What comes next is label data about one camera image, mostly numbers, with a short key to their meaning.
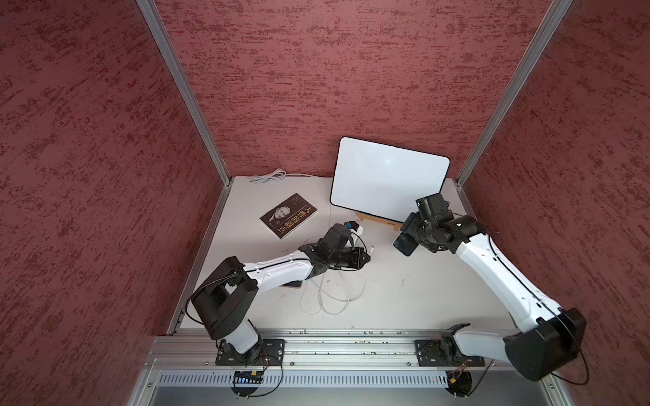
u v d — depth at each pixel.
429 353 0.74
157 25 0.73
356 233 0.77
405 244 0.79
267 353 0.74
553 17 0.71
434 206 0.59
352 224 0.77
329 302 0.83
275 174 1.18
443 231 0.54
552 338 0.38
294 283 0.86
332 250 0.66
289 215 1.06
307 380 0.77
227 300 0.44
